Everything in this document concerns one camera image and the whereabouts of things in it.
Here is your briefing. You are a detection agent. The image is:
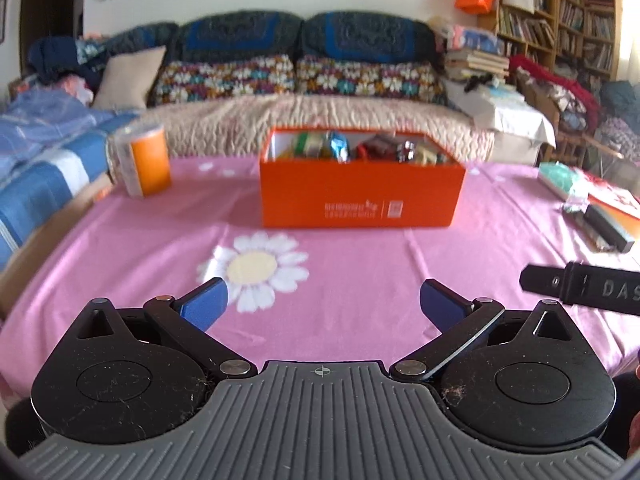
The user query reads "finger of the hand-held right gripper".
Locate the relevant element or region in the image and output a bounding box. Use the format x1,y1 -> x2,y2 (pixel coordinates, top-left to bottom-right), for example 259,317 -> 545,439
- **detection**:
520,262 -> 571,302

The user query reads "dark red snack packet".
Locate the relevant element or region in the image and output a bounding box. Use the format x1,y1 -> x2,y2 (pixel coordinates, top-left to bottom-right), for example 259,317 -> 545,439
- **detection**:
357,135 -> 401,161

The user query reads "red cloth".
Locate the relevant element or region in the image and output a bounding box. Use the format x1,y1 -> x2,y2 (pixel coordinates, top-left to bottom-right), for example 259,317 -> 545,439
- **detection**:
510,55 -> 601,116

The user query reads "blue snack packet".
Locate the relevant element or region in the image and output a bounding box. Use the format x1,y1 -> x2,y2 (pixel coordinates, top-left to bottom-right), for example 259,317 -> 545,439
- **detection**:
327,131 -> 351,163

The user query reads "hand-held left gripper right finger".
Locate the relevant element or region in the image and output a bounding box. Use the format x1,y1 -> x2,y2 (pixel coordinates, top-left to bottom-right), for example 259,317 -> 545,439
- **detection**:
389,279 -> 577,381

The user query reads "floral cushion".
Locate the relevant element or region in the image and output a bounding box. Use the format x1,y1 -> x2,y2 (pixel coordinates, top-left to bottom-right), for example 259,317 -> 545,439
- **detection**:
149,56 -> 297,107
296,56 -> 446,106

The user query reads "red white paper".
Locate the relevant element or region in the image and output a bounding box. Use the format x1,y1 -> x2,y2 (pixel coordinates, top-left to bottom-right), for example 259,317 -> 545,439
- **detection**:
585,170 -> 640,231

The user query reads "orange canister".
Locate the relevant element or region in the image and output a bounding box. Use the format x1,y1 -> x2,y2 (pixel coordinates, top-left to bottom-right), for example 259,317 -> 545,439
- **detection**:
107,122 -> 172,197

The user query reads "cream paper snack bag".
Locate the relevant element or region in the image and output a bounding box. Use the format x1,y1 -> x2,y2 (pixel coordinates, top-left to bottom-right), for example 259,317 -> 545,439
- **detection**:
415,142 -> 451,166

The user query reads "beige pillow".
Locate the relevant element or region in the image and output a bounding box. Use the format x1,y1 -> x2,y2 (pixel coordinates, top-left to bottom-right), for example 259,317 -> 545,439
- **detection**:
92,45 -> 167,111

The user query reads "stack of books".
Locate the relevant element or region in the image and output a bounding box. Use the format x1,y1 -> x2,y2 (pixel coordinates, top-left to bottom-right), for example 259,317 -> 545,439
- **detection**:
445,47 -> 511,81

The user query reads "long black box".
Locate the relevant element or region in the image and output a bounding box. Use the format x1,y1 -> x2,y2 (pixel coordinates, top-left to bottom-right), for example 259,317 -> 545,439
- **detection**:
582,204 -> 636,253

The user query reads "green tissue pack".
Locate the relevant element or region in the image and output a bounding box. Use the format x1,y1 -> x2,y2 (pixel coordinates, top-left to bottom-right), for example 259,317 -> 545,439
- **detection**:
539,161 -> 591,198

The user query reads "dark wooden door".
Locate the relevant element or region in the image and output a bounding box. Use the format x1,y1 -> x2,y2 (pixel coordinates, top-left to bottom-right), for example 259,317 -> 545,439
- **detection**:
20,0 -> 78,56

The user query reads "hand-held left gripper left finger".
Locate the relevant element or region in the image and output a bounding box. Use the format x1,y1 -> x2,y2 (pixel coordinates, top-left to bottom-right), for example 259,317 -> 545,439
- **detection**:
75,276 -> 259,379

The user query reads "wooden bookshelf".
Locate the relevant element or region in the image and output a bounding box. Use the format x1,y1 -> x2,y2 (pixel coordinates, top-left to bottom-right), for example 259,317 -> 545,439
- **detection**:
480,0 -> 623,81

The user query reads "pink flower tablecloth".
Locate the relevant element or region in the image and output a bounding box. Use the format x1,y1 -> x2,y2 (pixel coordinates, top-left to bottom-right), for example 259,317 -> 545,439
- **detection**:
0,155 -> 640,411

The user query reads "blue patterned back cushion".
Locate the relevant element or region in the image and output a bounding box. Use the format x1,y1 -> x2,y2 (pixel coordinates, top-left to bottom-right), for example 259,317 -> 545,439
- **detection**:
180,10 -> 303,63
301,10 -> 438,66

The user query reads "orange cardboard box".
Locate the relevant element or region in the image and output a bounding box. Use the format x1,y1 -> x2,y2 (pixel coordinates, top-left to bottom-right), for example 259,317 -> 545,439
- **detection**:
259,127 -> 467,229

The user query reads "pile of clothes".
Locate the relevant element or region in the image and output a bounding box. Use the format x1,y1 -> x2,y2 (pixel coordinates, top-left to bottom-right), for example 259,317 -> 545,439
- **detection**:
27,35 -> 108,101

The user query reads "blue striped blanket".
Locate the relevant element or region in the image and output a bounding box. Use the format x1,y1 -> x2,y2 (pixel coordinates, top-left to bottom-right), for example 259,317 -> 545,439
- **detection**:
0,87 -> 143,268

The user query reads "green snack packet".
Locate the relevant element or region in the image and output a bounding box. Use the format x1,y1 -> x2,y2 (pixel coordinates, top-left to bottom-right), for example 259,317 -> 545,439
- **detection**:
292,132 -> 326,158

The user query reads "white cloth covered table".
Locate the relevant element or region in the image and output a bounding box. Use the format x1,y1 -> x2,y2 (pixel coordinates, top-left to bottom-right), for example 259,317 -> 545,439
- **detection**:
445,80 -> 556,161

